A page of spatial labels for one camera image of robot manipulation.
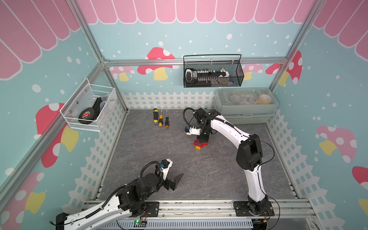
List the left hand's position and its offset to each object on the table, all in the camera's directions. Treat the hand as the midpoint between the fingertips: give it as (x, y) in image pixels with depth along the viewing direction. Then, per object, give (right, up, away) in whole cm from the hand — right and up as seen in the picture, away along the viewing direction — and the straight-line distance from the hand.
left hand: (175, 171), depth 75 cm
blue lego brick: (+14, +12, +16) cm, 25 cm away
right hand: (+15, +16, +16) cm, 27 cm away
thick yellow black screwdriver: (-20, +32, +41) cm, 56 cm away
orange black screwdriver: (-10, +26, +34) cm, 44 cm away
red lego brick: (+17, +13, +15) cm, 26 cm away
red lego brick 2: (+11, +12, +19) cm, 25 cm away
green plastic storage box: (+47, +38, +24) cm, 65 cm away
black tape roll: (-42, +30, -6) cm, 52 cm away
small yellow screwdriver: (-15, +27, +37) cm, 48 cm away
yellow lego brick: (+13, +9, +21) cm, 26 cm away
